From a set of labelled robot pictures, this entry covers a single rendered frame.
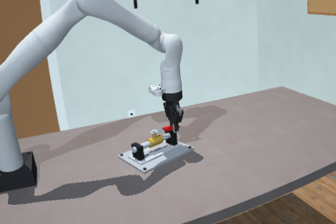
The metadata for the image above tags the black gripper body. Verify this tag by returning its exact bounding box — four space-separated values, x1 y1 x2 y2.
162 91 183 114

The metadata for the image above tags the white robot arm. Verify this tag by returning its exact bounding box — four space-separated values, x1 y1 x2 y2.
0 0 183 172

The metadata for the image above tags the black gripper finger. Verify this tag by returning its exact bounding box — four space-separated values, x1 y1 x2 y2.
169 105 184 132
163 102 172 125

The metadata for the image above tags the ball valve with red lever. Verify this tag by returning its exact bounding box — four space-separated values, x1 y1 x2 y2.
128 125 183 165

